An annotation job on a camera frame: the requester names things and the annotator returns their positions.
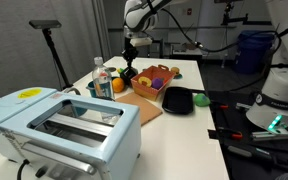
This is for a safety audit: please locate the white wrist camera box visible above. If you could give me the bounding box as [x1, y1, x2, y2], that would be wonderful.
[130, 37, 153, 47]

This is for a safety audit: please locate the cardboard box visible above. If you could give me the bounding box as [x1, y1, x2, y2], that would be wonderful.
[183, 41, 200, 51]

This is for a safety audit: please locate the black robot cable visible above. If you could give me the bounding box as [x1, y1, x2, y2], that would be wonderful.
[162, 0, 288, 93]

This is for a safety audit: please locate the grey toy pot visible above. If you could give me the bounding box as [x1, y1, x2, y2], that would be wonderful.
[119, 66, 140, 86]

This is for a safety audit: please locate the purple plush toy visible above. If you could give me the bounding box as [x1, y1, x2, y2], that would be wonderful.
[150, 77, 165, 91]

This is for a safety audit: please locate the black cart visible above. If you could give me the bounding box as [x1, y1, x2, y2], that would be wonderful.
[149, 38, 165, 59]

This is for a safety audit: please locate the orange handled clamp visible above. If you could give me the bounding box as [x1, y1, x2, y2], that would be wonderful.
[215, 101, 230, 111]
[217, 126, 244, 141]

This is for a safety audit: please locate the brown cutting board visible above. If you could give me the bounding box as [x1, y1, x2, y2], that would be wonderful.
[114, 92, 164, 127]

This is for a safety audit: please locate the white shelf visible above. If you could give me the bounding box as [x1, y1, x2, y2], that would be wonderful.
[169, 48, 203, 61]

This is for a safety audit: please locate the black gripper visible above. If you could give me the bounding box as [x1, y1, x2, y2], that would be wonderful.
[122, 37, 139, 71]

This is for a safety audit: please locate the short silver bar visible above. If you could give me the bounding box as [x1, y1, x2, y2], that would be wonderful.
[235, 102, 252, 112]

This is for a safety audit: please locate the long black tool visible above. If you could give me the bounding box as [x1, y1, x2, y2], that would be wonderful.
[226, 143, 288, 173]

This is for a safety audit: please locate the grey waste bin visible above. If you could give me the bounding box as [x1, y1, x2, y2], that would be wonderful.
[138, 45, 151, 58]

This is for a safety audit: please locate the black camera bar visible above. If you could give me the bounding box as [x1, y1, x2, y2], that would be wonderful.
[28, 19, 63, 30]

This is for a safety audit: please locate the yellow ring plush toy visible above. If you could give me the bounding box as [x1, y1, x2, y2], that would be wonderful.
[137, 76, 152, 89]

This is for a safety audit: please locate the light blue toaster oven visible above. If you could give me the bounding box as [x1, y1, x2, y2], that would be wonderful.
[0, 87, 142, 180]

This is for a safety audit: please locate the aluminium rail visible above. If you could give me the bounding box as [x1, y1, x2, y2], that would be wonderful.
[250, 130, 288, 143]

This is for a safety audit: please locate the teal toy pot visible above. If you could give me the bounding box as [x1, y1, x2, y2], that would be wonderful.
[85, 79, 98, 98]

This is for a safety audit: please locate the black articulated mount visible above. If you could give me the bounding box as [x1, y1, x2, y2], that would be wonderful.
[221, 1, 272, 27]

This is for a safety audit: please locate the black plastic tray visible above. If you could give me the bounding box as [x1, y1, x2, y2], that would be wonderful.
[161, 86, 195, 115]

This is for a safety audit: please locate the grey curtain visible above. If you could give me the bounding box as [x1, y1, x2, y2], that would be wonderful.
[0, 0, 112, 103]

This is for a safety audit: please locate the black toaster power cord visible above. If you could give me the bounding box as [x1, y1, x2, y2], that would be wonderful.
[16, 159, 31, 180]

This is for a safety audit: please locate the clear plastic water bottle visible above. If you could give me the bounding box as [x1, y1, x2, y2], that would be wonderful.
[91, 56, 116, 101]

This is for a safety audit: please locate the black camera stand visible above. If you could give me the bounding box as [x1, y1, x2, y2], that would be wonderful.
[42, 28, 82, 96]

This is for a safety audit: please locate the orange pineapple plush toy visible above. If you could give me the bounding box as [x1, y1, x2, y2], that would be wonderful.
[112, 77, 126, 94]

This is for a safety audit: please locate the blue plastic bin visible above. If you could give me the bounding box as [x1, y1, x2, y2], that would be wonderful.
[234, 29, 276, 75]

